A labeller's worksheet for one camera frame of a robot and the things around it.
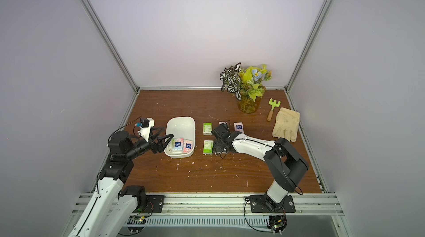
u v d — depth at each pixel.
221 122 1.00
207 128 0.97
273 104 1.10
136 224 0.71
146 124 0.63
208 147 0.89
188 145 0.88
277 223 0.70
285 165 0.45
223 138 0.68
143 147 0.64
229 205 0.74
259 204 0.72
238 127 0.97
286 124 1.00
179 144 0.90
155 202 0.74
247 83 0.93
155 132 0.73
